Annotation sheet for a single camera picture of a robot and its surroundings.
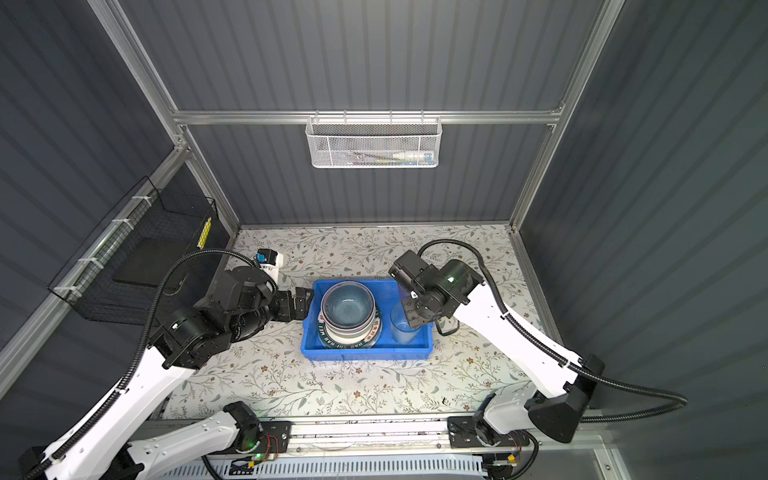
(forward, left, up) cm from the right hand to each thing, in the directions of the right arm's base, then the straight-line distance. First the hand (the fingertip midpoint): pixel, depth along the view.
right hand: (421, 314), depth 71 cm
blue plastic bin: (0, +10, -22) cm, 24 cm away
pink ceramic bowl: (0, +18, -12) cm, 21 cm away
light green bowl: (+5, +20, -13) cm, 24 cm away
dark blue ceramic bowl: (+10, +21, -13) cm, 27 cm away
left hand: (+2, +28, +8) cm, 30 cm away
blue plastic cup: (-5, +5, +1) cm, 7 cm away
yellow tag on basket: (+23, +60, +6) cm, 64 cm away
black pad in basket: (+10, +65, +11) cm, 66 cm away
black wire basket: (0, +70, +15) cm, 72 cm away
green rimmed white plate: (0, +18, -17) cm, 25 cm away
